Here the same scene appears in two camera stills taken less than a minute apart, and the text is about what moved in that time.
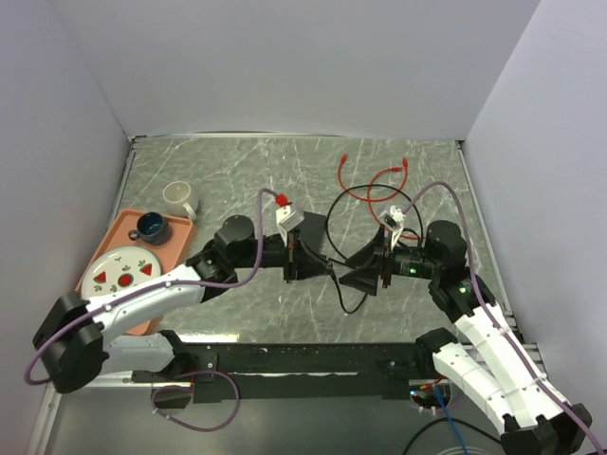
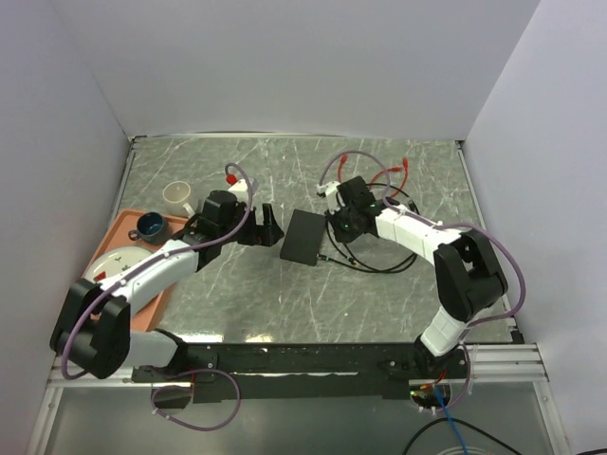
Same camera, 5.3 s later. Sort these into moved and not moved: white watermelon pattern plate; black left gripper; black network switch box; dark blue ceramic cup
Moved: black left gripper
Not moved: dark blue ceramic cup; black network switch box; white watermelon pattern plate
